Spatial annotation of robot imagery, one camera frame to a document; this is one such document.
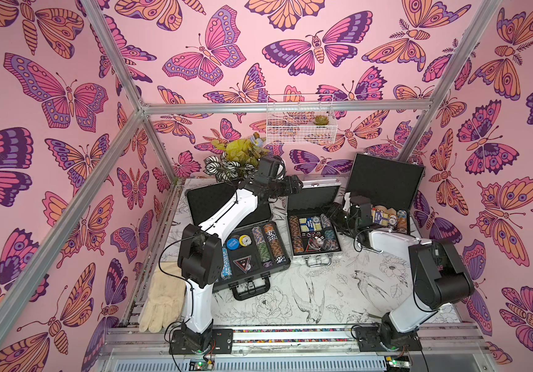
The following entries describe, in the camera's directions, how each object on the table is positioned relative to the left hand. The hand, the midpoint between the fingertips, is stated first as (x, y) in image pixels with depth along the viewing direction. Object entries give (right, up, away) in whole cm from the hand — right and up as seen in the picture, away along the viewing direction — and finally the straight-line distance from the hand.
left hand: (300, 185), depth 87 cm
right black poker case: (+41, +1, +13) cm, 43 cm away
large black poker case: (-18, -24, +3) cm, 30 cm away
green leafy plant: (-24, +16, +15) cm, 33 cm away
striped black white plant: (-29, +6, +5) cm, 31 cm away
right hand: (+11, -9, +6) cm, 15 cm away
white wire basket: (+1, +28, +8) cm, 29 cm away
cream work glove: (-48, -40, -6) cm, 63 cm away
